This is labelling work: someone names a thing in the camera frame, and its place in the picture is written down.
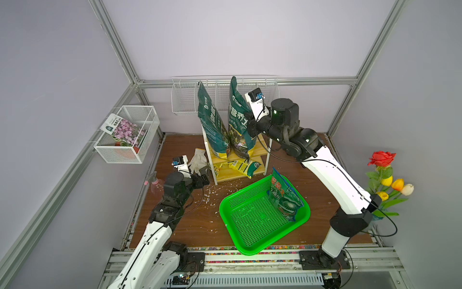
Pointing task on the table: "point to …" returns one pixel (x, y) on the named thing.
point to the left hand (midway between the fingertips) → (200, 169)
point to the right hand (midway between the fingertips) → (246, 110)
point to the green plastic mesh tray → (252, 221)
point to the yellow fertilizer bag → (245, 167)
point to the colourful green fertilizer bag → (284, 195)
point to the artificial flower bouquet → (381, 180)
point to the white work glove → (198, 161)
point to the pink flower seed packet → (124, 130)
